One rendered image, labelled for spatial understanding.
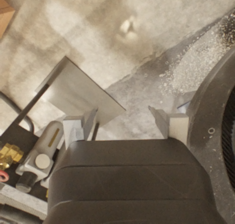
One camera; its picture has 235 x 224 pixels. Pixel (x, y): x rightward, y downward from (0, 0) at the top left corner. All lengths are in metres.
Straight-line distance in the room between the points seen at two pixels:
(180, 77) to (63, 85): 0.58
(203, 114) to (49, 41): 0.69
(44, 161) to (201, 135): 0.48
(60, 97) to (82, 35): 0.37
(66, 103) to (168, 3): 0.68
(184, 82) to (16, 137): 0.74
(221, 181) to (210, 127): 0.10
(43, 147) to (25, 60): 0.47
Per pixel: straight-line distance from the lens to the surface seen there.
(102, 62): 0.80
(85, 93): 0.90
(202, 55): 0.81
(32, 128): 1.18
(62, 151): 0.71
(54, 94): 0.97
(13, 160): 0.64
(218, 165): 0.30
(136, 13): 0.72
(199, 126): 0.35
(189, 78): 0.84
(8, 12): 0.78
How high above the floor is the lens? 0.71
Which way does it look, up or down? 51 degrees down
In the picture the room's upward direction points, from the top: 170 degrees counter-clockwise
